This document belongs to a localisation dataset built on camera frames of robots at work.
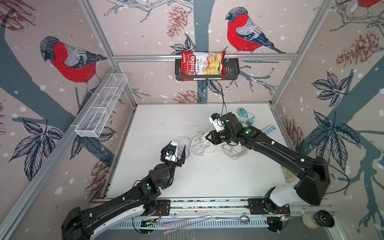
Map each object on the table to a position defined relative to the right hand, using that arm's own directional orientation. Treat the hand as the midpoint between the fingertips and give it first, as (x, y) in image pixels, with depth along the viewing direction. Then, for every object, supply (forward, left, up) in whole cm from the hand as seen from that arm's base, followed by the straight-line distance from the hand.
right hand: (205, 140), depth 77 cm
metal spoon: (-32, -19, -18) cm, 41 cm away
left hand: (-6, +14, +4) cm, 16 cm away
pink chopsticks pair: (-35, +14, -19) cm, 42 cm away
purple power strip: (-1, +11, -16) cm, 19 cm away
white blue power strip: (+20, -45, -17) cm, 52 cm away
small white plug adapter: (+10, +14, -20) cm, 26 cm away
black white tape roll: (-31, -49, -10) cm, 59 cm away
